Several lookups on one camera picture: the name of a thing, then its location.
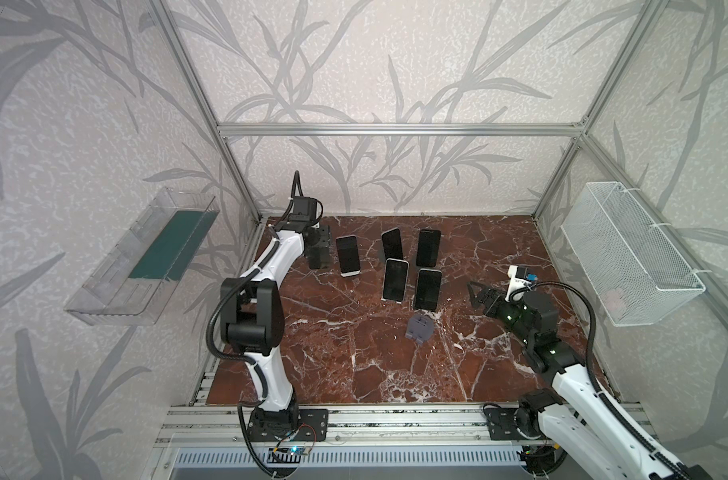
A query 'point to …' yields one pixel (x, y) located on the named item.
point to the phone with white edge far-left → (349, 258)
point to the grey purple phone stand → (420, 327)
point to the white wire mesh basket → (637, 276)
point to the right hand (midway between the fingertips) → (478, 277)
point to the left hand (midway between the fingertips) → (321, 225)
